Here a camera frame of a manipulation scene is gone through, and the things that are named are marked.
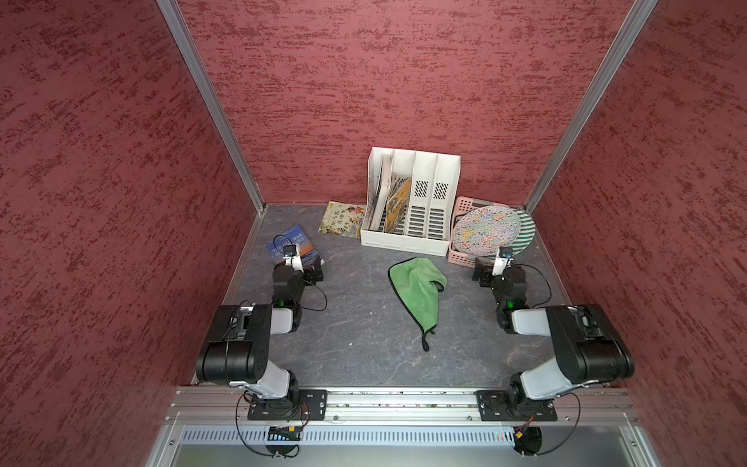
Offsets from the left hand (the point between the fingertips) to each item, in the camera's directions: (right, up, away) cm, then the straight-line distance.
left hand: (305, 261), depth 93 cm
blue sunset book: (-8, +8, +15) cm, 19 cm away
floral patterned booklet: (+9, +15, +24) cm, 30 cm away
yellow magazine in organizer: (+31, +18, +10) cm, 38 cm away
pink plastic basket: (+58, +21, +23) cm, 66 cm away
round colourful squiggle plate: (+64, +10, +12) cm, 66 cm away
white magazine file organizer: (+36, +22, +10) cm, 43 cm away
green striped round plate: (+75, +9, +4) cm, 76 cm away
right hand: (+61, 0, +1) cm, 61 cm away
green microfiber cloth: (+36, -6, +2) cm, 37 cm away
